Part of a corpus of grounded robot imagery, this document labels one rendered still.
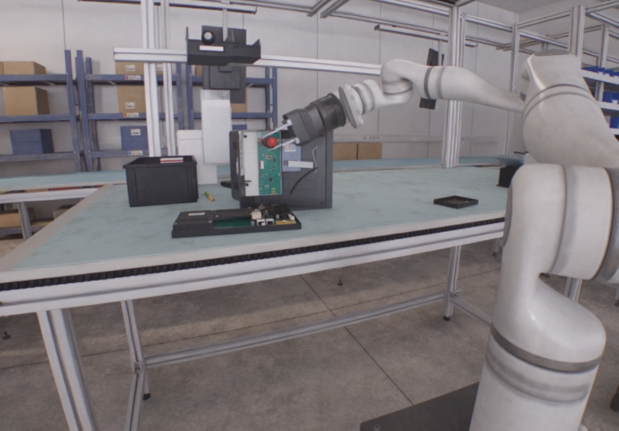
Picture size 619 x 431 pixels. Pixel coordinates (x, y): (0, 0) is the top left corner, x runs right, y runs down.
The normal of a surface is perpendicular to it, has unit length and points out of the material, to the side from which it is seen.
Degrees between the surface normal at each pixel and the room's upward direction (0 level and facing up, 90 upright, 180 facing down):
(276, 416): 0
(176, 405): 0
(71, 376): 90
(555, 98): 32
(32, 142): 90
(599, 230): 81
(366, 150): 90
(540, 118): 70
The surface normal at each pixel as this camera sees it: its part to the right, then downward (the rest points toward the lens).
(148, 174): 0.36, 0.19
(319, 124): 0.17, 0.26
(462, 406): 0.00, -0.98
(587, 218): -0.50, -0.15
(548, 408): -0.30, 0.19
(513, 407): -0.80, 0.12
